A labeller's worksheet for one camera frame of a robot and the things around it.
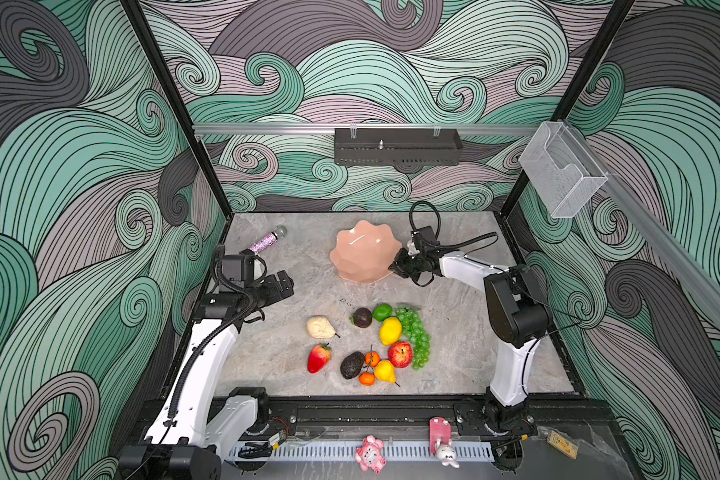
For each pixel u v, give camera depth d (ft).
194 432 1.26
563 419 2.44
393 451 2.29
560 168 2.58
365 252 3.40
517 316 1.68
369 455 2.16
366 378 2.54
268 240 3.56
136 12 2.33
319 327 2.76
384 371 2.54
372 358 2.67
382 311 2.90
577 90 2.76
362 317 2.86
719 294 1.70
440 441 2.16
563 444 2.25
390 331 2.80
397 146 3.22
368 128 3.04
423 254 2.75
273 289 2.21
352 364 2.55
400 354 2.56
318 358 2.65
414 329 2.74
